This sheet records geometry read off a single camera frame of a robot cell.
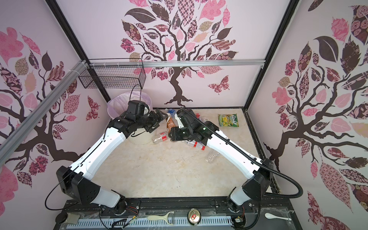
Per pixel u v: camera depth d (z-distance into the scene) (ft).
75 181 1.28
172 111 3.63
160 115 2.25
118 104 2.96
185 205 2.50
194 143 3.10
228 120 3.61
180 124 2.11
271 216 2.33
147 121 2.12
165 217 2.28
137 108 1.90
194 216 2.03
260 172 1.34
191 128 1.73
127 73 3.11
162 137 3.20
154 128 2.41
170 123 2.38
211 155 3.01
